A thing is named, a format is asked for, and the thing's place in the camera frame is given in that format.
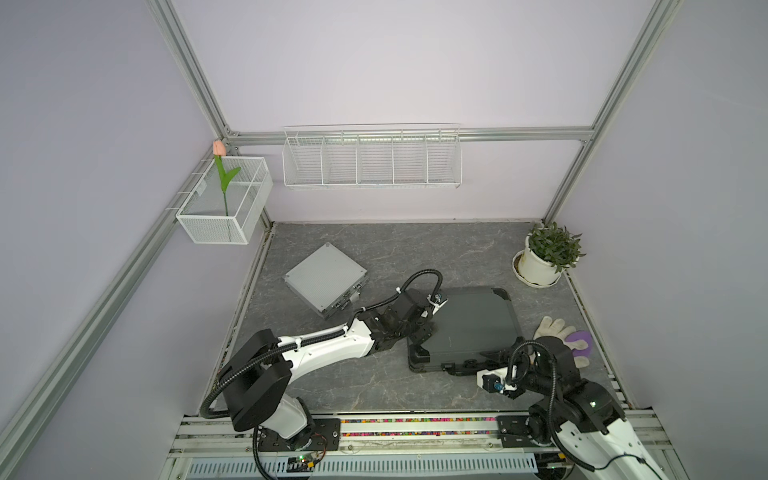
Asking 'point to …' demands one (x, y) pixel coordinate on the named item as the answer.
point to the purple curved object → (580, 335)
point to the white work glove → (558, 329)
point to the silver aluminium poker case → (327, 280)
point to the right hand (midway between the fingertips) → (487, 351)
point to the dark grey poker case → (474, 328)
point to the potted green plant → (549, 249)
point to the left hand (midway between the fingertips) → (426, 314)
